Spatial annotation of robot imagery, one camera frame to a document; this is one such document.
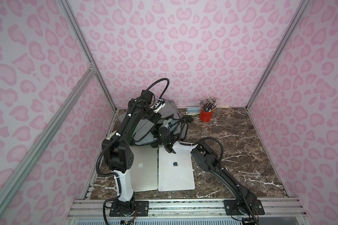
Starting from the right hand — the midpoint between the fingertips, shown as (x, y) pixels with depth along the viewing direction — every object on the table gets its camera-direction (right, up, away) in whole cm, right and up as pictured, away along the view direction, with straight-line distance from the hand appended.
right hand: (149, 121), depth 97 cm
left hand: (+8, +3, -10) cm, 13 cm away
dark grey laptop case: (-1, -7, -12) cm, 14 cm away
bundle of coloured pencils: (+44, +12, +6) cm, 46 cm away
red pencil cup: (+41, +4, +9) cm, 43 cm away
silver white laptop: (+18, -30, -11) cm, 37 cm away
